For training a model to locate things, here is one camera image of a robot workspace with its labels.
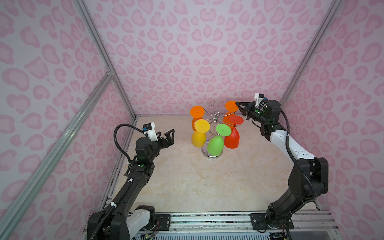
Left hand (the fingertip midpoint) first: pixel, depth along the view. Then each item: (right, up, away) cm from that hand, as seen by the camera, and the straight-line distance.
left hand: (168, 129), depth 78 cm
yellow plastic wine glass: (+16, -4, -1) cm, 16 cm away
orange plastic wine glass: (+33, +12, +1) cm, 35 cm away
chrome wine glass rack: (+26, +5, -1) cm, 26 cm away
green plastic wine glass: (+24, -7, -5) cm, 26 cm away
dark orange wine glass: (+15, +9, -1) cm, 17 cm away
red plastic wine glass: (+34, -6, +3) cm, 35 cm away
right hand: (+36, +14, -1) cm, 39 cm away
